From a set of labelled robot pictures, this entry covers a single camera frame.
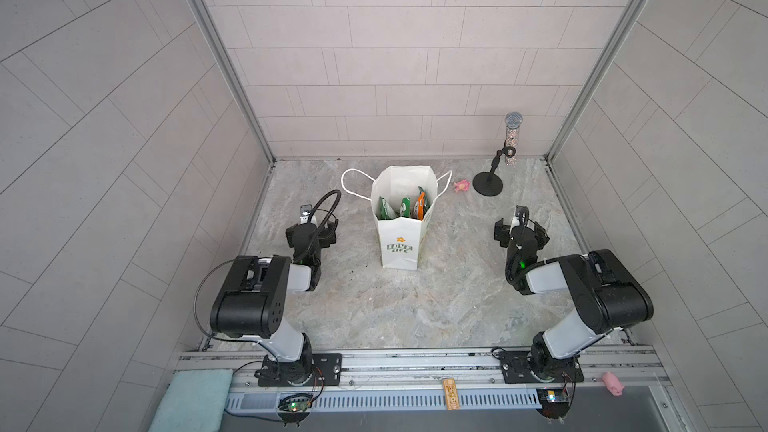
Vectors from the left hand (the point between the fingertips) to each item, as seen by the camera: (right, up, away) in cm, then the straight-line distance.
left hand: (320, 215), depth 94 cm
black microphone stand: (+57, +10, +14) cm, 60 cm away
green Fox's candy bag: (+21, +2, -11) cm, 24 cm away
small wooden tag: (+37, -38, -26) cm, 59 cm away
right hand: (+62, -1, -1) cm, 62 cm away
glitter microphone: (+58, +28, -9) cm, 65 cm away
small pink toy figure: (+48, +10, +11) cm, 50 cm away
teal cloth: (-20, -38, -29) cm, 51 cm away
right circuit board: (+61, -40, -26) cm, 77 cm away
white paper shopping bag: (+28, -1, -22) cm, 35 cm away
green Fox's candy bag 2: (+27, +4, -11) cm, 29 cm away
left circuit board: (+3, -38, -29) cm, 48 cm away
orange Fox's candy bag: (+32, +4, -9) cm, 33 cm away
